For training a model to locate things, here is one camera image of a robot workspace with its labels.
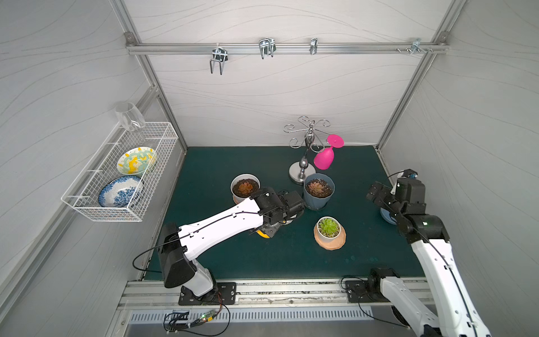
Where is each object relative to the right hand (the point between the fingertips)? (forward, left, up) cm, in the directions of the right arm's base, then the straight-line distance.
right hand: (385, 190), depth 73 cm
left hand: (-12, +43, -6) cm, 45 cm away
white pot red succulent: (+9, +54, -13) cm, 56 cm away
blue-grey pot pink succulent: (+9, +21, -14) cm, 27 cm away
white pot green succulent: (-10, +19, -14) cm, 25 cm away
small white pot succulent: (-3, +33, -23) cm, 40 cm away
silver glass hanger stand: (+25, +29, -21) cm, 44 cm away
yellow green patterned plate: (+2, +87, +11) cm, 87 cm away
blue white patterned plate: (-11, +86, +10) cm, 87 cm away
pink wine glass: (+22, +18, -8) cm, 30 cm away
